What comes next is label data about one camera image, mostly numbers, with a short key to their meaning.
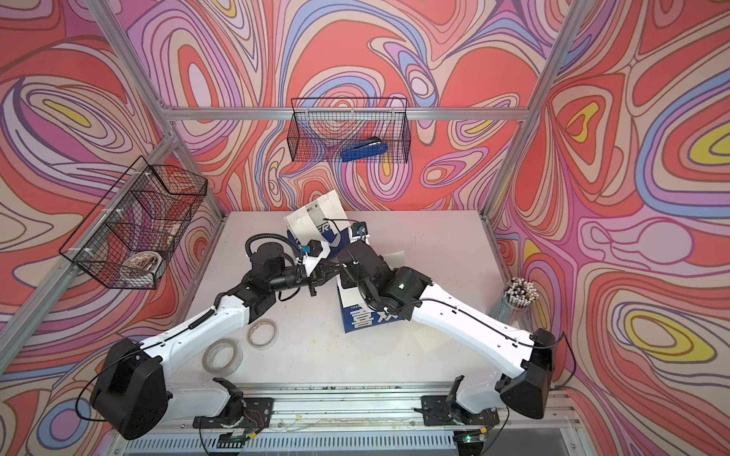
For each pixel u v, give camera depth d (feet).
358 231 1.95
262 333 2.84
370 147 2.90
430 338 2.84
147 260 2.33
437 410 2.41
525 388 1.24
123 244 2.36
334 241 2.24
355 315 2.65
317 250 2.06
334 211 3.04
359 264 1.57
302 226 2.92
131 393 1.32
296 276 2.17
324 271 2.24
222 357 2.68
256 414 2.40
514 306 2.55
